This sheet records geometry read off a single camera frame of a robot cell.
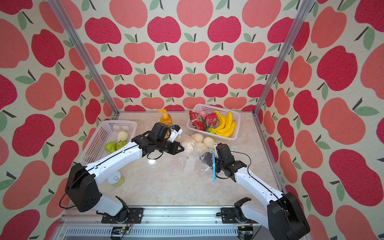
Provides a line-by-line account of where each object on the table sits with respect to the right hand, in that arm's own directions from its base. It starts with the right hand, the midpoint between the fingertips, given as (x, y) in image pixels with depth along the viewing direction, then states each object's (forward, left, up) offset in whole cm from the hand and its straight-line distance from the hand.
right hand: (204, 162), depth 84 cm
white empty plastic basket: (+19, +70, -3) cm, 73 cm away
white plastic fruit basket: (+20, -8, -3) cm, 22 cm away
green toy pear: (+6, +60, -2) cm, 60 cm away
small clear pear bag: (-1, +9, 0) cm, 9 cm away
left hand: (0, +11, +10) cm, 15 cm away
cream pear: (+3, +9, +9) cm, 13 cm away
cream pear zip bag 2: (+16, -2, -2) cm, 16 cm away
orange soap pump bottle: (+21, +25, +13) cm, 35 cm away
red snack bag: (+29, +6, +3) cm, 30 cm away
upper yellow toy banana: (+32, -16, +2) cm, 36 cm away
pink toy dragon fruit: (+33, -3, 0) cm, 33 cm away
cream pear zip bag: (+11, +2, -1) cm, 12 cm away
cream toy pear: (+14, +56, -1) cm, 57 cm away
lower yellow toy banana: (+27, -15, 0) cm, 30 cm away
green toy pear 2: (+7, +54, 0) cm, 55 cm away
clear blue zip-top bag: (0, +3, +8) cm, 9 cm away
